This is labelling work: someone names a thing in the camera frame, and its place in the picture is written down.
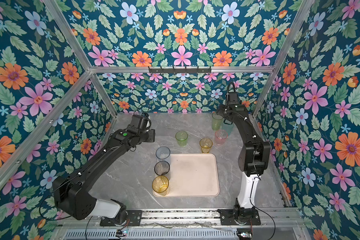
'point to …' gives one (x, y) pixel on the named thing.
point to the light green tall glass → (217, 121)
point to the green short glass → (181, 137)
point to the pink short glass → (221, 136)
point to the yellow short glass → (206, 144)
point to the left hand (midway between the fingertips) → (153, 130)
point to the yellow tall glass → (160, 185)
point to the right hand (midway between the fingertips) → (223, 111)
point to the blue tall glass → (162, 152)
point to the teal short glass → (227, 128)
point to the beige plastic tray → (193, 175)
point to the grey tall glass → (162, 168)
